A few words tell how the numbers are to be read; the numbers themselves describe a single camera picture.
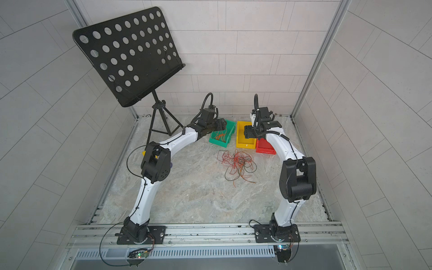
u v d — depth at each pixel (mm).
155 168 577
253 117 822
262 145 982
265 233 721
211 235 723
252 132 800
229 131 987
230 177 889
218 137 1020
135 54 629
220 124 870
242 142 1020
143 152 963
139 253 654
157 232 719
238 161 905
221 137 1002
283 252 680
